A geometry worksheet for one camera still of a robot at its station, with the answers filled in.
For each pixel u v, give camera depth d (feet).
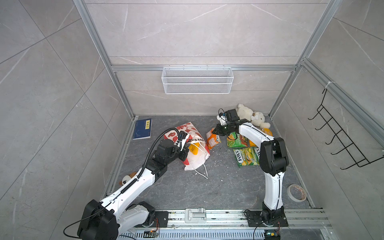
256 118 3.53
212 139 3.12
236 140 3.32
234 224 2.40
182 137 2.12
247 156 3.04
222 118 2.96
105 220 1.25
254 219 2.40
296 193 2.70
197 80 3.29
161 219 2.41
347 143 2.12
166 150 1.87
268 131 3.44
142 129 3.63
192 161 3.10
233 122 2.49
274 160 1.79
